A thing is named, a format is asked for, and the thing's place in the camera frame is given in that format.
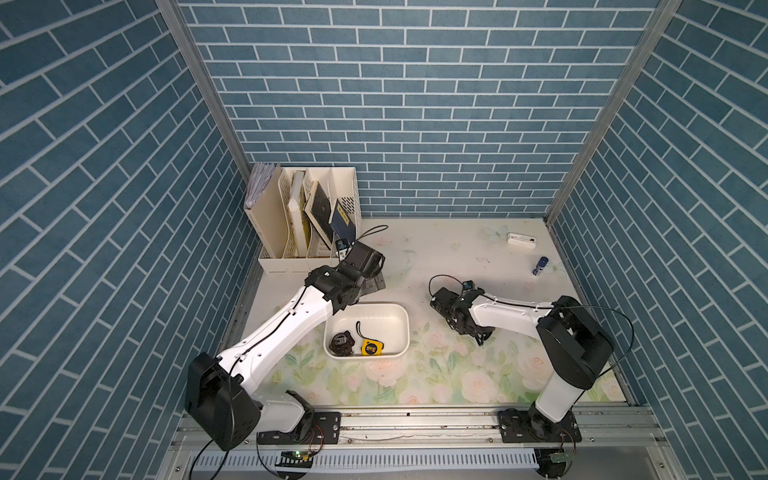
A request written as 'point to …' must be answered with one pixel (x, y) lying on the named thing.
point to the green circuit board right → (559, 457)
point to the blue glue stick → (541, 264)
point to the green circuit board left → (295, 458)
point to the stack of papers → (259, 179)
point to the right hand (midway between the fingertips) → (479, 324)
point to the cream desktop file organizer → (272, 228)
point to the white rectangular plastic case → (522, 240)
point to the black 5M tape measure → (341, 344)
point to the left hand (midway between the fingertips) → (372, 281)
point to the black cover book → (318, 211)
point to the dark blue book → (341, 223)
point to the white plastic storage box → (388, 323)
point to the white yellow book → (300, 211)
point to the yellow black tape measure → (370, 347)
